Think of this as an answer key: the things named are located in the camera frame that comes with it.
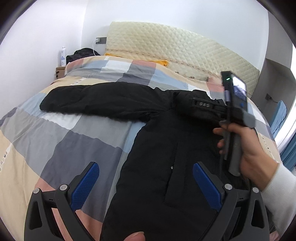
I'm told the cream quilted headboard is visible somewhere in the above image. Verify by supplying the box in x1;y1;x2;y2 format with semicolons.
105;22;260;95

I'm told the black clothes pile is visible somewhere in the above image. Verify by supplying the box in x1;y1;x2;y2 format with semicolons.
66;48;100;64

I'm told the plaid patchwork duvet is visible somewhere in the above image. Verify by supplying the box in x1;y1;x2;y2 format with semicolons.
0;56;283;241

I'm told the grey wall socket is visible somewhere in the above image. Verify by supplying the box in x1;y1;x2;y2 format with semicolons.
95;37;107;44

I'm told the blue folded board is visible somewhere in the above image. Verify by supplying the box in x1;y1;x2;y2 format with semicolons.
270;100;287;138

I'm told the white spray bottle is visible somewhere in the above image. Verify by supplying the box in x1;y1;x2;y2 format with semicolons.
60;47;67;67

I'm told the blue curtain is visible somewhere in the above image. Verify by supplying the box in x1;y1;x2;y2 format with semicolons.
280;135;296;171

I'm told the person's right hand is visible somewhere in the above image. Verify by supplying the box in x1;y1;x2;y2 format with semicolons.
213;123;278;191

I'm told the white charging cable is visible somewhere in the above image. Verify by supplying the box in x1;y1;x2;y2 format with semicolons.
91;39;100;56

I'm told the white sleeve forearm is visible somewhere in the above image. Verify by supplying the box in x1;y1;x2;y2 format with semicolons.
261;164;295;236

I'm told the black padded jacket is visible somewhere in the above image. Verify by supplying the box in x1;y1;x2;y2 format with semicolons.
40;82;251;241

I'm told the person's left hand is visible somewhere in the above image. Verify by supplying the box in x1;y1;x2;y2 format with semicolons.
124;232;145;241

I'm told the floral cream pillow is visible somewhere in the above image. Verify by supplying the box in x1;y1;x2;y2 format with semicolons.
167;61;212;81

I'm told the yellow pillow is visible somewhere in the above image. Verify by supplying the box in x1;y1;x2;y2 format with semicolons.
104;53;169;67

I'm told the grey white wardrobe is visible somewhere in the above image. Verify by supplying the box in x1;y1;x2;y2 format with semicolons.
251;13;295;123

